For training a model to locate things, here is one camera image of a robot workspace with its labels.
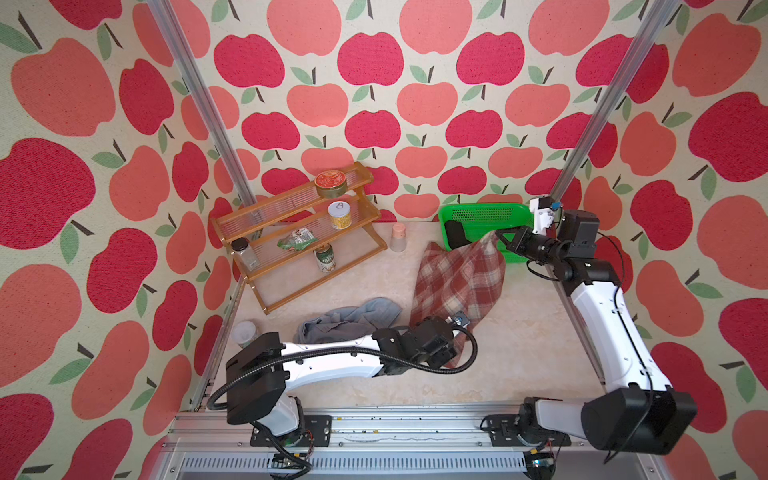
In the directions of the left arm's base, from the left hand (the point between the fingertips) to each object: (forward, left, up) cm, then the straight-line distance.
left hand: (450, 345), depth 75 cm
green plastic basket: (+56, -22, -9) cm, 61 cm away
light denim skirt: (+10, +29, -8) cm, 32 cm away
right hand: (+21, -13, +18) cm, 30 cm away
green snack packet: (+30, +43, +7) cm, 53 cm away
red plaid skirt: (+15, -3, +6) cm, 16 cm away
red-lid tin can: (+41, +33, +19) cm, 56 cm away
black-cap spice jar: (+24, +56, +10) cm, 62 cm away
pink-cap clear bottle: (+44, +11, -9) cm, 47 cm away
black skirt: (+49, -12, -10) cm, 52 cm away
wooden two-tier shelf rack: (+33, +53, -15) cm, 64 cm away
